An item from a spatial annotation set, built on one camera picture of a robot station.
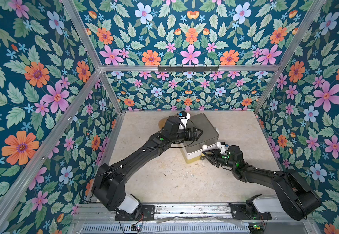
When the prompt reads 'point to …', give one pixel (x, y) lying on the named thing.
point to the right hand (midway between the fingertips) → (203, 153)
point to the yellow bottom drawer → (194, 160)
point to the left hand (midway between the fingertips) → (198, 131)
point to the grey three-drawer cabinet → (200, 121)
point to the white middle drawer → (193, 155)
